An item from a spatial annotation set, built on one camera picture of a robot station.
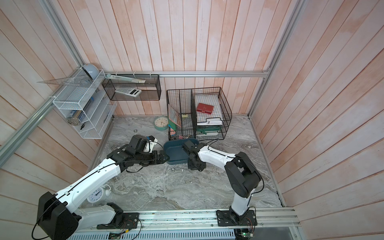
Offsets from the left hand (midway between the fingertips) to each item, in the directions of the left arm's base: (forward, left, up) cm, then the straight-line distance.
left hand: (162, 161), depth 78 cm
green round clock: (+40, +8, -14) cm, 43 cm away
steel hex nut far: (+33, +27, -15) cm, 45 cm away
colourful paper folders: (+39, -3, -9) cm, 41 cm away
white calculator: (+45, +24, +11) cm, 52 cm away
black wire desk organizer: (+30, -19, +6) cm, 36 cm away
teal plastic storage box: (+18, -3, -17) cm, 25 cm away
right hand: (+4, -18, -13) cm, 22 cm away
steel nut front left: (+2, -4, -15) cm, 16 cm away
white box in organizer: (+27, -28, +2) cm, 39 cm away
